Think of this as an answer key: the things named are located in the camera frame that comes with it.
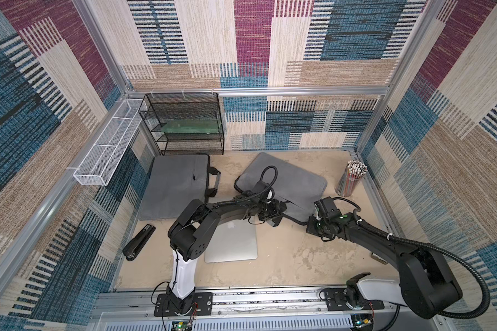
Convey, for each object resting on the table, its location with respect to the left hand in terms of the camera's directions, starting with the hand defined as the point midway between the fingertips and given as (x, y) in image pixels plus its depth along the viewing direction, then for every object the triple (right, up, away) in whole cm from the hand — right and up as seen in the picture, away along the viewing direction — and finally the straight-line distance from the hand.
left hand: (285, 213), depth 91 cm
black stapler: (-62, -12, -6) cm, 63 cm away
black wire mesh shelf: (-60, +49, +11) cm, 78 cm away
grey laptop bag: (+8, +10, +15) cm, 20 cm away
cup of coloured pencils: (+29, +14, +2) cm, 32 cm away
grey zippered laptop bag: (-53, +13, +14) cm, 56 cm away
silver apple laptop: (-22, -12, +1) cm, 26 cm away
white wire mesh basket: (-83, +18, 0) cm, 85 cm away
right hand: (+11, -7, -2) cm, 13 cm away
